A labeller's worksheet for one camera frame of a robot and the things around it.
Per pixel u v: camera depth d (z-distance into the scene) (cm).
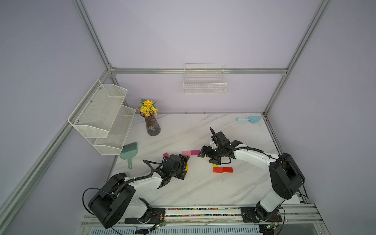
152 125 100
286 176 46
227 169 89
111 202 42
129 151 98
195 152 97
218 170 88
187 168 80
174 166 69
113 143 90
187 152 96
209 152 78
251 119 119
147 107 89
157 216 72
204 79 94
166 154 96
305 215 76
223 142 70
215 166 90
